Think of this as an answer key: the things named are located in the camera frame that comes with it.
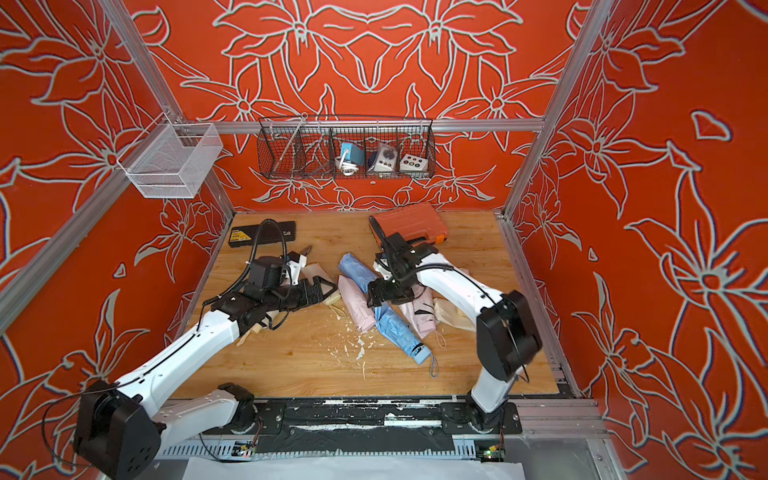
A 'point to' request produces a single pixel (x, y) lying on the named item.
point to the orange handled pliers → (306, 250)
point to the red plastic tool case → (417, 221)
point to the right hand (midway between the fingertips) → (373, 302)
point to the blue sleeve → (353, 269)
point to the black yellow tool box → (268, 232)
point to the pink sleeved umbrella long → (356, 301)
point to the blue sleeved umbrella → (401, 332)
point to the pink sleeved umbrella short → (424, 312)
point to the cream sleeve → (450, 314)
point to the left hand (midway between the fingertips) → (328, 289)
